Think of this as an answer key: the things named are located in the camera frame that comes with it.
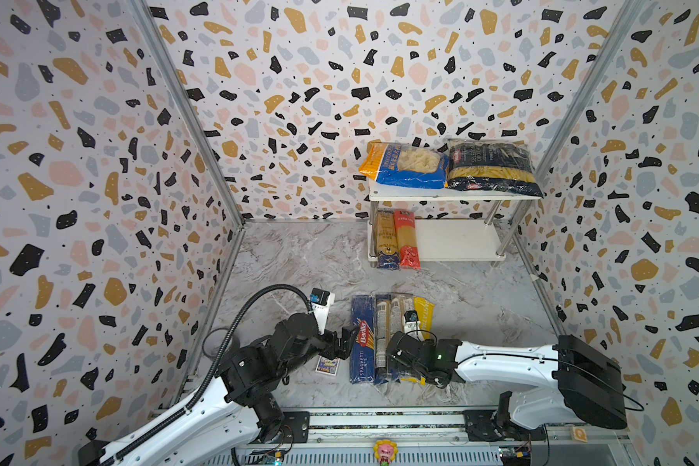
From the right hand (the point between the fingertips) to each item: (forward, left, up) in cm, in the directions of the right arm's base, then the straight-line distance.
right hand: (394, 348), depth 83 cm
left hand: (-1, +13, +18) cm, 22 cm away
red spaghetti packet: (+31, -5, +6) cm, 32 cm away
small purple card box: (-5, +19, -2) cm, 20 cm away
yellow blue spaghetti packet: (+37, +2, +4) cm, 37 cm away
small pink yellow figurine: (-24, +3, 0) cm, 24 cm away
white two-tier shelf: (+61, -48, -4) cm, 78 cm away
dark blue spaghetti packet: (+3, +9, -1) cm, 10 cm away
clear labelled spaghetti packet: (+6, +3, -2) cm, 7 cm away
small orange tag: (-20, -46, -4) cm, 50 cm away
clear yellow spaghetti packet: (+10, -11, -3) cm, 15 cm away
